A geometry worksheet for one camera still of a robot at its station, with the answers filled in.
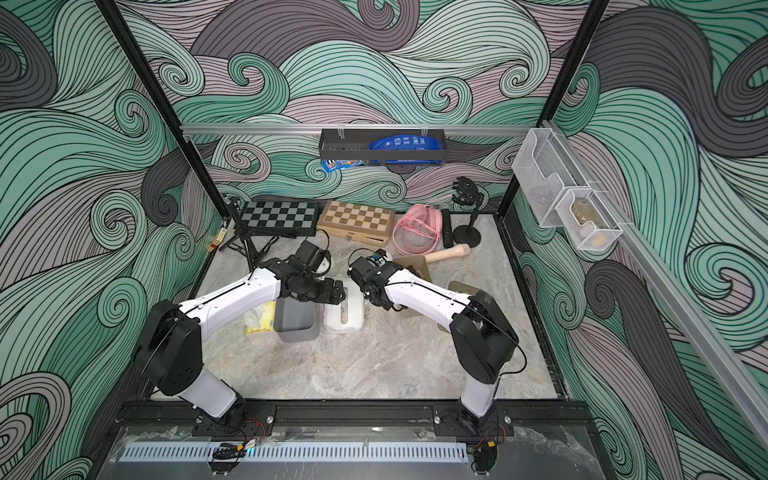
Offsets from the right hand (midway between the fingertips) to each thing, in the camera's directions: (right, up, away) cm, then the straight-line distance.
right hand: (411, 281), depth 85 cm
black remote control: (+17, +16, +27) cm, 36 cm away
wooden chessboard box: (-18, +19, +26) cm, 37 cm away
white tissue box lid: (-19, -12, +6) cm, 24 cm away
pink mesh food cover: (+6, +15, +28) cm, 33 cm away
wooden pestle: (+20, +8, +19) cm, 29 cm away
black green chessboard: (-48, +20, +30) cm, 60 cm away
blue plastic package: (-1, +43, +6) cm, 43 cm away
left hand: (-23, -3, +1) cm, 23 cm away
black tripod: (-52, +10, +15) cm, 55 cm away
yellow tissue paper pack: (-42, -11, -2) cm, 43 cm away
